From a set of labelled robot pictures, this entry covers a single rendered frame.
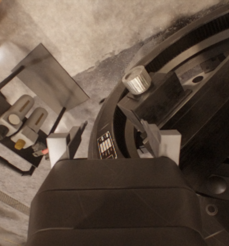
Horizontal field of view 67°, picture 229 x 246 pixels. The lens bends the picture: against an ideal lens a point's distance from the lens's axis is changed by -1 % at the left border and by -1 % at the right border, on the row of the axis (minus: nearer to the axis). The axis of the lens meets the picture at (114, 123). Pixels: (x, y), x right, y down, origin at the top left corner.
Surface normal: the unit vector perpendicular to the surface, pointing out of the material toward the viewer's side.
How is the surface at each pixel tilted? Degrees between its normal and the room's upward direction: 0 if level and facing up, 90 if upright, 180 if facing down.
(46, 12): 0
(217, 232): 90
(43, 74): 0
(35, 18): 0
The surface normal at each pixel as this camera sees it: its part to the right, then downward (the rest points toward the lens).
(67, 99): -0.11, 0.65
